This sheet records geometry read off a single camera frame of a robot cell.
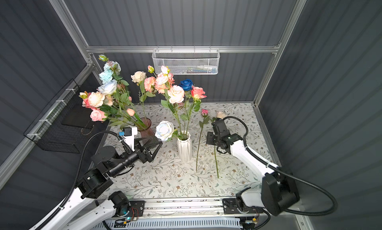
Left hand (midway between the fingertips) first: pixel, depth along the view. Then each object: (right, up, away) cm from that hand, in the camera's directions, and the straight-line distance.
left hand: (157, 141), depth 62 cm
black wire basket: (-48, +3, +3) cm, 49 cm away
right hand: (+26, -2, +24) cm, 36 cm away
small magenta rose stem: (+24, +8, +46) cm, 53 cm away
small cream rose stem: (+35, +12, +47) cm, 59 cm away
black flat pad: (-42, +11, +12) cm, 45 cm away
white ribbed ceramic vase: (+11, -5, +14) cm, 19 cm away
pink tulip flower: (-17, +12, +15) cm, 26 cm away
